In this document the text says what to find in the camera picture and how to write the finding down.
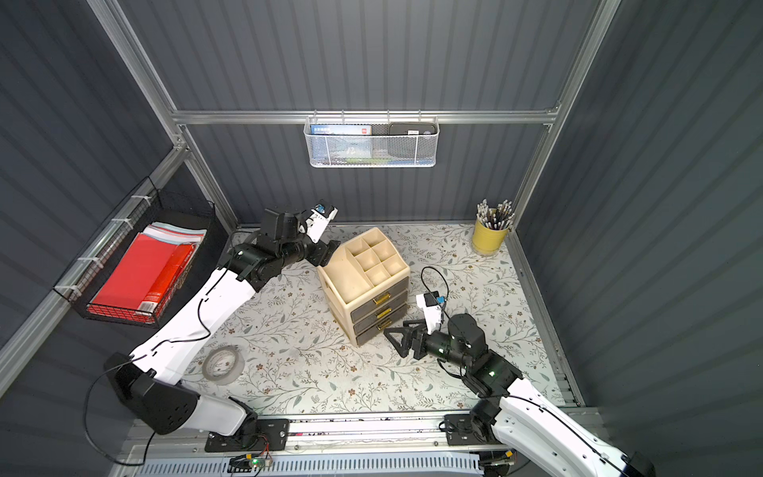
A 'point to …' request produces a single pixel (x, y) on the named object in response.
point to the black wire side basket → (149, 203)
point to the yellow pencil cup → (487, 241)
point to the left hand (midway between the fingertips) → (327, 234)
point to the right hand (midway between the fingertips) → (396, 332)
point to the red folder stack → (149, 272)
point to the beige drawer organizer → (365, 286)
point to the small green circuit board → (244, 464)
